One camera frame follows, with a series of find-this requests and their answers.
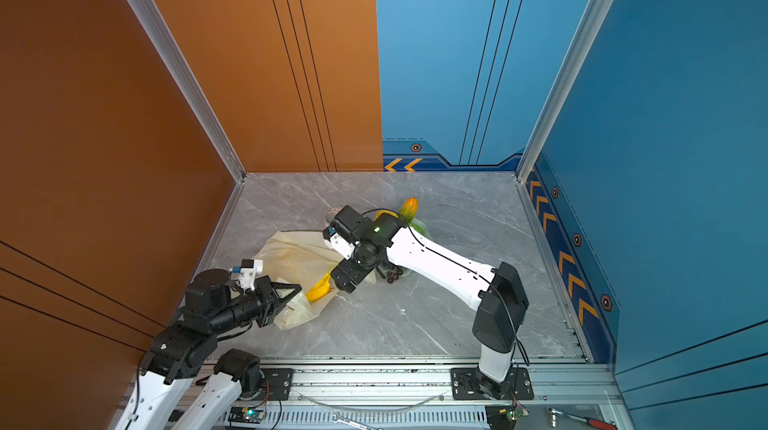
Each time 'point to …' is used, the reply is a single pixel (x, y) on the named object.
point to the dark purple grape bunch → (396, 271)
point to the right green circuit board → (505, 417)
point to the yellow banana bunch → (320, 289)
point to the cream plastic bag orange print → (303, 258)
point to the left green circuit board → (245, 414)
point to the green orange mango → (409, 208)
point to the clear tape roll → (331, 214)
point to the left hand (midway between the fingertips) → (302, 285)
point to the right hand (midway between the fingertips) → (350, 272)
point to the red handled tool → (586, 419)
